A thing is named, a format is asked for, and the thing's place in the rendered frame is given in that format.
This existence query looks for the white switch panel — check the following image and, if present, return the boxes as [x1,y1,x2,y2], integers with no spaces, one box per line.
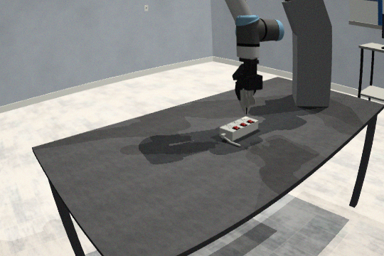
[220,117,258,146]

